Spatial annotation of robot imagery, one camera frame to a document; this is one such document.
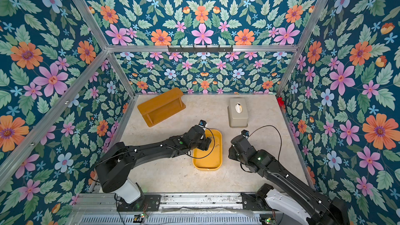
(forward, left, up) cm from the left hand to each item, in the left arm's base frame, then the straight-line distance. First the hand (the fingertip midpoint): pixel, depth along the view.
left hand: (208, 137), depth 86 cm
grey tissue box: (+18, -20, 0) cm, 27 cm away
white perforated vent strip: (-35, +19, -9) cm, 41 cm away
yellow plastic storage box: (-12, -2, -6) cm, 13 cm away
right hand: (-10, -10, +3) cm, 14 cm away
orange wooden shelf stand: (+21, +27, +4) cm, 35 cm away
